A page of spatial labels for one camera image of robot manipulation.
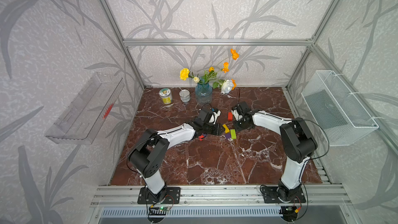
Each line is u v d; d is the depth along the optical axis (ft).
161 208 2.32
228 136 3.08
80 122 2.12
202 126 2.35
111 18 2.71
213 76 3.00
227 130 3.13
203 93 3.35
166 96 3.45
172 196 2.39
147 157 1.51
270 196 2.40
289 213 2.37
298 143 1.64
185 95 3.55
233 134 3.07
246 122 2.36
